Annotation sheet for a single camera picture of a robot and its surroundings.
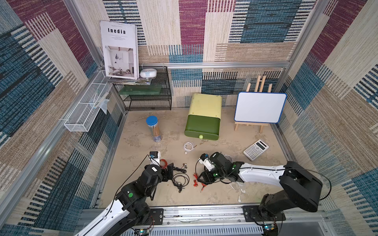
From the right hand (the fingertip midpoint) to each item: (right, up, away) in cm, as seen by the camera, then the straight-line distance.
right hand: (200, 177), depth 83 cm
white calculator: (+37, +13, +13) cm, 41 cm away
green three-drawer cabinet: (+2, +32, +6) cm, 33 cm away
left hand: (-18, +9, -6) cm, 21 cm away
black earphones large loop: (-11, -3, +3) cm, 12 cm away
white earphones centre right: (+19, +8, +11) cm, 23 cm away
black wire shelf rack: (-40, +46, +36) cm, 71 cm away
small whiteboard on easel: (+39, +40, +14) cm, 57 cm away
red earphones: (-17, +10, -15) cm, 25 cm away
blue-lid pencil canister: (-28, +31, +4) cm, 42 cm away
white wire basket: (-55, +43, -5) cm, 70 cm away
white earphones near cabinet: (-7, +15, +16) cm, 23 cm away
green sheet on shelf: (-39, +53, +19) cm, 68 cm away
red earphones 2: (-2, -4, +1) cm, 5 cm away
